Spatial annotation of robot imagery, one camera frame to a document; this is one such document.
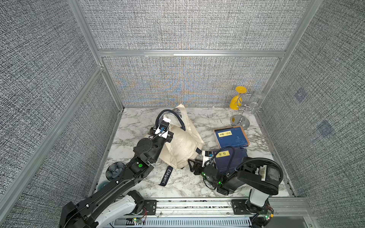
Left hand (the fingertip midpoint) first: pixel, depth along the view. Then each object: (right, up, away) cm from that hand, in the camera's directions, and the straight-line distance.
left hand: (170, 116), depth 65 cm
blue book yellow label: (+38, -12, +28) cm, 49 cm away
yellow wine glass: (+43, +11, +33) cm, 55 cm away
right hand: (+10, -24, +20) cm, 33 cm away
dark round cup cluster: (-35, -29, +17) cm, 48 cm away
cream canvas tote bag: (+8, -15, +24) cm, 29 cm away
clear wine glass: (+57, +9, +35) cm, 67 cm away
